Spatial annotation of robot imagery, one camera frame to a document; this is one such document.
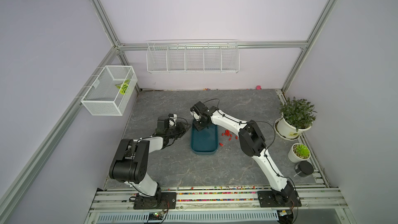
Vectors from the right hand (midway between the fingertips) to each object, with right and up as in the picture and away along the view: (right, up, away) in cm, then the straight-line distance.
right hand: (197, 124), depth 100 cm
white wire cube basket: (-44, +19, -19) cm, 52 cm away
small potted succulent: (+53, -12, -21) cm, 59 cm away
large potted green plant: (+55, +7, -18) cm, 58 cm away
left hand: (-3, 0, -9) cm, 10 cm away
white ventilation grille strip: (-27, -39, -29) cm, 56 cm away
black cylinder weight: (+56, -20, -21) cm, 63 cm away
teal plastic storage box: (+5, -9, -9) cm, 13 cm away
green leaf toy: (-39, +23, -19) cm, 49 cm away
